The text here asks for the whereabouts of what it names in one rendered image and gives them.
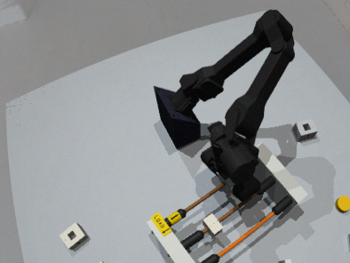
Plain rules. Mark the yellow cylinder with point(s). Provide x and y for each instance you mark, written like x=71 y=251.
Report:
x=343 y=203

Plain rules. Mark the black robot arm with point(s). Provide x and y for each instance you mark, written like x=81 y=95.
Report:
x=237 y=154

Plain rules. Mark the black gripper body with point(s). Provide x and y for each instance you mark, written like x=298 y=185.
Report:
x=243 y=191

